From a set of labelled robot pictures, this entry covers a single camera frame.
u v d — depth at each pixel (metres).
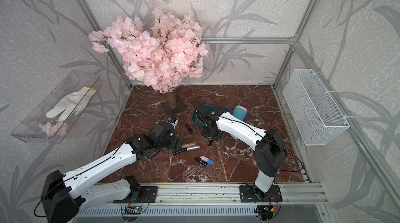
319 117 0.60
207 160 0.84
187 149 0.87
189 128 0.96
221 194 0.75
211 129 0.70
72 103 0.67
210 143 0.80
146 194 0.73
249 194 0.73
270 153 0.45
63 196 0.38
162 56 0.68
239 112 0.96
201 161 0.83
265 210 0.75
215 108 0.61
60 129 0.57
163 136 0.60
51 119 0.63
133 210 0.72
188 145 0.89
